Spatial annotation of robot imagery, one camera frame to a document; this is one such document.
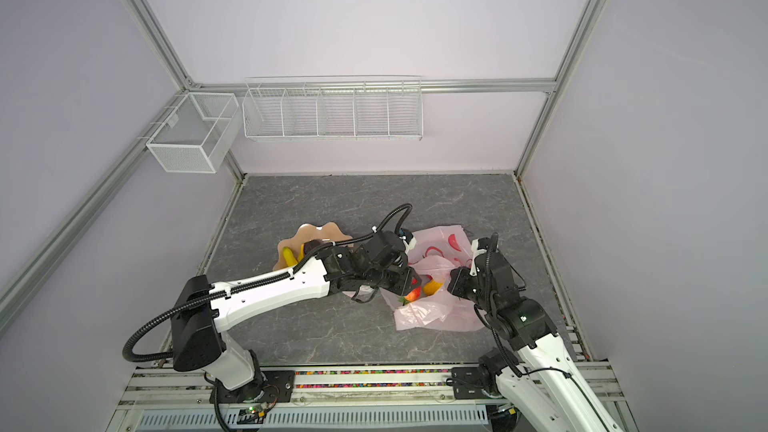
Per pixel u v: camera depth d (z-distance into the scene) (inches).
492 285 21.1
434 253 36.5
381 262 22.8
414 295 28.1
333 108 39.1
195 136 37.8
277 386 29.0
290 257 36.1
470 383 29.1
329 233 39.0
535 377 19.3
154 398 29.1
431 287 34.1
